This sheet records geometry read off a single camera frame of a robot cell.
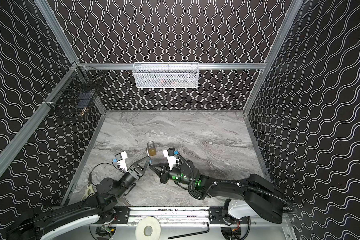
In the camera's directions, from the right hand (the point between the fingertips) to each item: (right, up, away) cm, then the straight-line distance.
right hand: (150, 168), depth 68 cm
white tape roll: (-2, -30, +3) cm, 30 cm away
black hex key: (+22, -31, +3) cm, 39 cm away
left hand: (+1, +4, -3) cm, 5 cm away
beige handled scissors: (-36, -16, +14) cm, 42 cm away
